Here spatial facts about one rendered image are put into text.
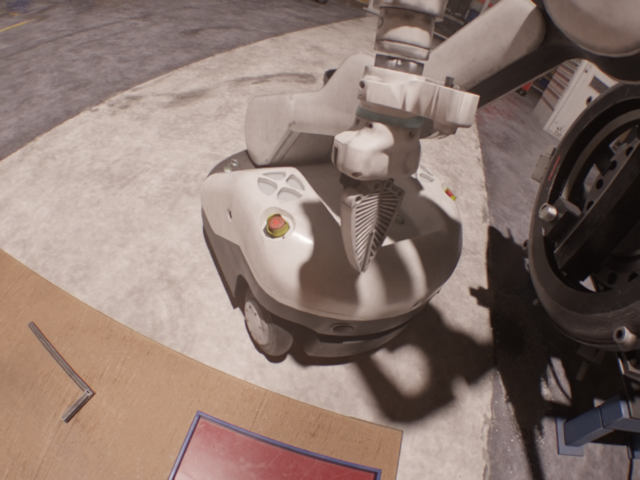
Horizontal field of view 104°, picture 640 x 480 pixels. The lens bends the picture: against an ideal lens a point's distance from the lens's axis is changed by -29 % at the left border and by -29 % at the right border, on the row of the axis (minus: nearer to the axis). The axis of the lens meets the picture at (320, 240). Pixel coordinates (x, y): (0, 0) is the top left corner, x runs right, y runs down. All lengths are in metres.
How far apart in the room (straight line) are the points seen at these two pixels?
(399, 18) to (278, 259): 0.41
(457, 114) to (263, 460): 0.32
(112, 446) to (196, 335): 0.59
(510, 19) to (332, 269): 0.47
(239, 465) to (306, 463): 0.05
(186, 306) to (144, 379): 0.60
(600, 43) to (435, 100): 0.21
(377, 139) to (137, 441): 0.34
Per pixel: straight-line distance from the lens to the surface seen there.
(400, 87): 0.33
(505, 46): 0.50
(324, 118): 0.68
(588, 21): 0.43
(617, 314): 0.82
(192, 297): 0.91
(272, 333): 0.73
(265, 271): 0.61
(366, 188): 0.39
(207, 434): 0.30
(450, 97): 0.31
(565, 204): 0.98
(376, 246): 0.44
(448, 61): 0.55
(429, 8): 0.35
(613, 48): 0.42
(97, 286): 0.96
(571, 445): 1.30
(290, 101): 0.79
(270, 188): 0.67
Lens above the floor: 0.77
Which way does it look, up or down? 43 degrees down
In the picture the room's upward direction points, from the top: 23 degrees clockwise
